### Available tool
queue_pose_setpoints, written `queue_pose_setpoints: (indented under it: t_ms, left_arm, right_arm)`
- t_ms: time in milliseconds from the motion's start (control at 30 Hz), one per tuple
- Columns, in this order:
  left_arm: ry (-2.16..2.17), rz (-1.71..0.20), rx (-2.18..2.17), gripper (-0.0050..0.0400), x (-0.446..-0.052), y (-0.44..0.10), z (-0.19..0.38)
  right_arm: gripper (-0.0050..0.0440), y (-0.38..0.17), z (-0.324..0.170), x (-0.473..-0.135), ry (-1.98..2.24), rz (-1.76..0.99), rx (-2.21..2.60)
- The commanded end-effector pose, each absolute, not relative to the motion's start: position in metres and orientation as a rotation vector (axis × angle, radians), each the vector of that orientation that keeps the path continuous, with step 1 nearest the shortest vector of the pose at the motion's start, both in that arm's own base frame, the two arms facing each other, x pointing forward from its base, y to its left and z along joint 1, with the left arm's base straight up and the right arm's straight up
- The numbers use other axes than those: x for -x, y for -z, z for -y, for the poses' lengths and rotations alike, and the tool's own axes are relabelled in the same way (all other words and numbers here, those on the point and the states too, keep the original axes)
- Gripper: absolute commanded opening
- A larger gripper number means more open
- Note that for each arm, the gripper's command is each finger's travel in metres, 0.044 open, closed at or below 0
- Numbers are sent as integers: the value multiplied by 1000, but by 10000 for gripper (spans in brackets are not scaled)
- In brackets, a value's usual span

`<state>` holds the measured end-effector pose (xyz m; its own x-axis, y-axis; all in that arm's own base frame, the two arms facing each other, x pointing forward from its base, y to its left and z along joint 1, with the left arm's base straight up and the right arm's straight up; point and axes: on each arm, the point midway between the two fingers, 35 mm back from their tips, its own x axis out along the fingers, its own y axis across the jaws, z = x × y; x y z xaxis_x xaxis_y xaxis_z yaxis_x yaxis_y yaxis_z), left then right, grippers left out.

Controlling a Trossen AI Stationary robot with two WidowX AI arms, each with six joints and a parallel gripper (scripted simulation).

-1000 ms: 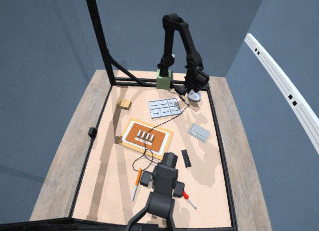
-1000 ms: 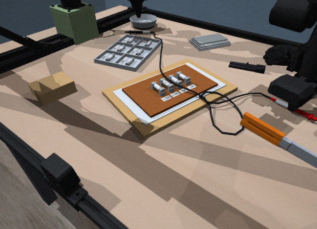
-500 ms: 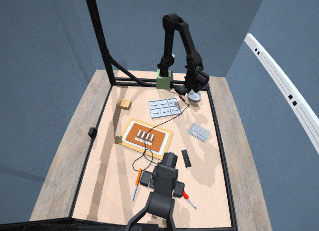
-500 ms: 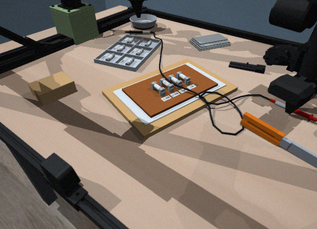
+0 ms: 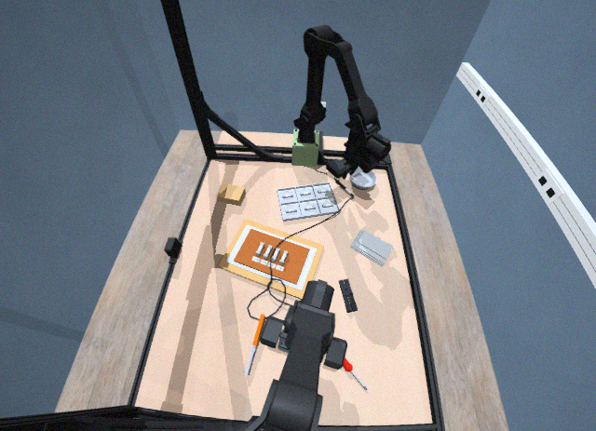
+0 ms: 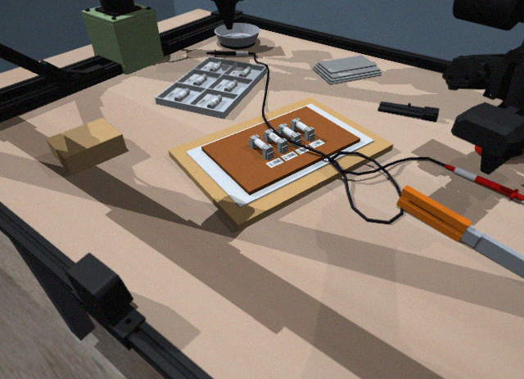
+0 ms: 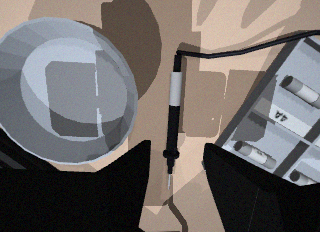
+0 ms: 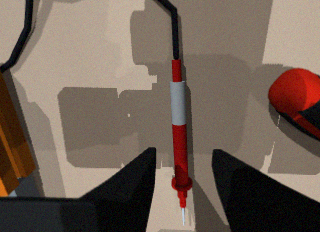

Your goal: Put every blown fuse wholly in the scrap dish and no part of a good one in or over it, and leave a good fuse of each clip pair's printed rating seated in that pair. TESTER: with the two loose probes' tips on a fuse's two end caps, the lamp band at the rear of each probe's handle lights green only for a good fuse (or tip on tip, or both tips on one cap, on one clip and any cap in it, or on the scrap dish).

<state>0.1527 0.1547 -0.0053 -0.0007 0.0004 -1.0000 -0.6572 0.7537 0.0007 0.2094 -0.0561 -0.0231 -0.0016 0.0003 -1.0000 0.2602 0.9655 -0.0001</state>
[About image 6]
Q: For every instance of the white ceramic fuse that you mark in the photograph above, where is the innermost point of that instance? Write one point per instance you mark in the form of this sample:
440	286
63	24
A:
215	67
212	104
261	144
183	94
245	72
230	86
289	132
302	126
200	80
275	138

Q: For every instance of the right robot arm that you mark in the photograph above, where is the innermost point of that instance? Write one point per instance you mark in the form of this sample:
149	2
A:
487	71

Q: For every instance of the red and black screwdriver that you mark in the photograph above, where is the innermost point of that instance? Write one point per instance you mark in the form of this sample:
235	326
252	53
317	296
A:
478	150

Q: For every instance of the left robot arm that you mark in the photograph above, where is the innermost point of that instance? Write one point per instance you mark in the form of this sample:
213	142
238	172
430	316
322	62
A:
117	7

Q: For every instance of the red test probe with black lead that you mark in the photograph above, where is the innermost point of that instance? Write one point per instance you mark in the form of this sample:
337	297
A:
461	172

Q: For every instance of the tan rectangular block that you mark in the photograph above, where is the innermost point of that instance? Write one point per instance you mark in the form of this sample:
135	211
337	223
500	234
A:
87	145

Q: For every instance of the grey round shallow dish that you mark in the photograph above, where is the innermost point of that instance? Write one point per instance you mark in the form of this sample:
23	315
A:
238	34

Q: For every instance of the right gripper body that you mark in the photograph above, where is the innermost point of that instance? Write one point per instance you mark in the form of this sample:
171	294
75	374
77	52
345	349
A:
498	129

